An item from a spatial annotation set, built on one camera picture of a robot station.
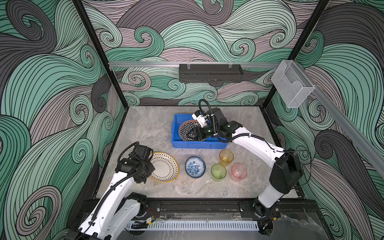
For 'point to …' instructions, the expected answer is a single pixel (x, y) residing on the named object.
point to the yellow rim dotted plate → (166, 167)
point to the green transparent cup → (218, 172)
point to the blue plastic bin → (177, 142)
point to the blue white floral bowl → (195, 167)
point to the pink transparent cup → (238, 172)
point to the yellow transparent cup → (226, 156)
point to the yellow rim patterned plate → (185, 128)
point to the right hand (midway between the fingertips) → (190, 134)
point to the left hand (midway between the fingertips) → (150, 169)
